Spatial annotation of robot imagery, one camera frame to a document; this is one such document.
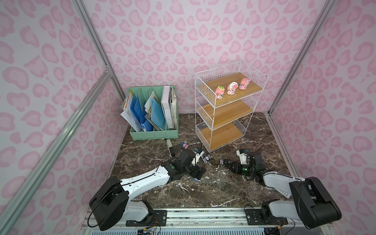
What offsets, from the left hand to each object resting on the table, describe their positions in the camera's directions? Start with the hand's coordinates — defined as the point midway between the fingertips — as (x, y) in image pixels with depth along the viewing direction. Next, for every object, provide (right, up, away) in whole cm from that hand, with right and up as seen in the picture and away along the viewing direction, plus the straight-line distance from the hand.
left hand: (200, 164), depth 82 cm
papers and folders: (-28, +28, +13) cm, 42 cm away
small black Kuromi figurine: (+17, -1, +9) cm, 19 cm away
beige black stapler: (-19, +7, +13) cm, 24 cm away
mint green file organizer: (-31, +15, +19) cm, 40 cm away
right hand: (+17, -3, +7) cm, 19 cm away
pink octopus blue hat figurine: (-10, +8, +19) cm, 23 cm away
